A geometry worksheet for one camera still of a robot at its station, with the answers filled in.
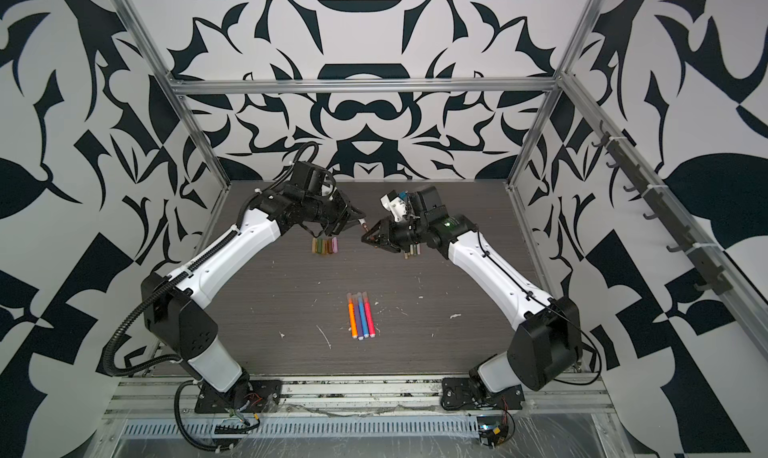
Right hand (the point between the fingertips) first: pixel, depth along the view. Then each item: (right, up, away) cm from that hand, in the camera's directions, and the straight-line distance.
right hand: (366, 238), depth 73 cm
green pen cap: (-18, -5, +29) cm, 34 cm away
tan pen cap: (-19, -5, +29) cm, 35 cm away
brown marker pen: (+11, -8, +26) cm, 30 cm away
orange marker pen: (-5, -26, +12) cm, 29 cm away
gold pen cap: (-16, -5, +29) cm, 33 cm away
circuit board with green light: (+29, -45, -2) cm, 54 cm away
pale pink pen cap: (-2, +4, +3) cm, 6 cm away
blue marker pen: (-2, -23, +14) cm, 27 cm away
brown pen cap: (-14, -5, +29) cm, 33 cm away
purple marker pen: (-2, -27, +11) cm, 29 cm away
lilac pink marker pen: (+11, -1, -11) cm, 16 cm away
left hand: (+1, +7, +3) cm, 8 cm away
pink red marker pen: (0, -23, +14) cm, 27 cm away
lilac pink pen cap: (-12, -4, +29) cm, 32 cm away
